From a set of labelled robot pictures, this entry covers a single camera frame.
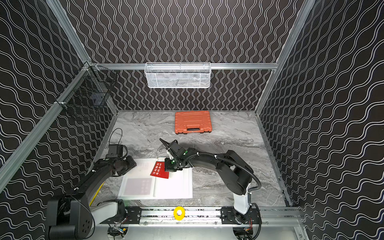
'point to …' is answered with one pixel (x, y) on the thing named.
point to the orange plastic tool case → (192, 121)
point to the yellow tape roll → (179, 217)
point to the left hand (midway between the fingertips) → (136, 162)
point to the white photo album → (179, 186)
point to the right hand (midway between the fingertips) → (164, 169)
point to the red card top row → (158, 170)
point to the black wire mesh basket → (91, 86)
